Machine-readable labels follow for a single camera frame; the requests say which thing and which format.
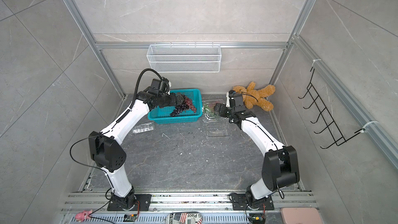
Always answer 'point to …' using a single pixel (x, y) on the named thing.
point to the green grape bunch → (207, 108)
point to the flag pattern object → (184, 218)
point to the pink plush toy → (83, 215)
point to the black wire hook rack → (331, 131)
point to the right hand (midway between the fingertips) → (222, 107)
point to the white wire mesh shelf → (184, 58)
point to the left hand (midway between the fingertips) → (178, 97)
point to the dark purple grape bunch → (180, 108)
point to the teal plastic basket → (162, 115)
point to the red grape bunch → (189, 102)
